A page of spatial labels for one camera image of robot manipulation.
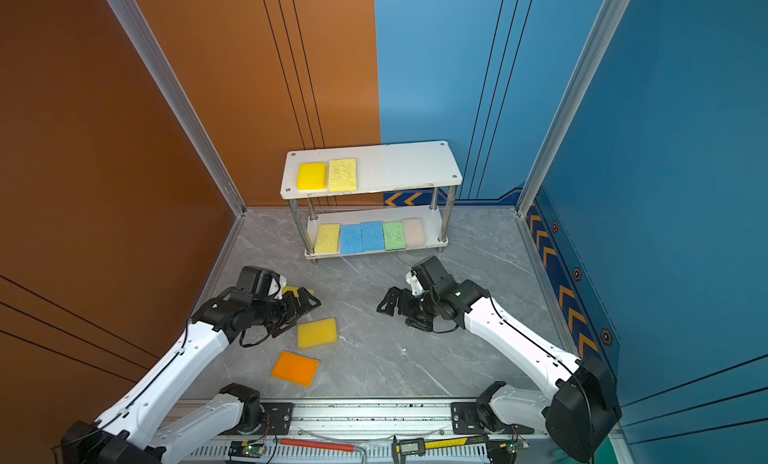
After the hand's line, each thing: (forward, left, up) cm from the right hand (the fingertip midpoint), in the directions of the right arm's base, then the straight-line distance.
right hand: (387, 316), depth 75 cm
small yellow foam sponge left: (+4, +22, +7) cm, 24 cm away
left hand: (+3, +20, -2) cm, 20 cm away
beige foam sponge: (+34, -9, -8) cm, 36 cm away
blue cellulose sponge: (+31, +13, -6) cm, 34 cm away
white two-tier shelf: (+36, +5, +19) cm, 41 cm away
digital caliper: (-26, -6, -15) cm, 30 cm away
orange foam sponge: (-8, +26, -16) cm, 31 cm away
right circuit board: (-25, -30, -16) cm, 42 cm away
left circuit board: (-26, +34, -17) cm, 46 cm away
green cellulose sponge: (+33, -2, -8) cm, 34 cm away
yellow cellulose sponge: (+32, +21, -7) cm, 39 cm away
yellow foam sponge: (+1, +21, -13) cm, 25 cm away
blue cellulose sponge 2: (+33, +6, -7) cm, 34 cm away
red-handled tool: (-25, +17, -16) cm, 34 cm away
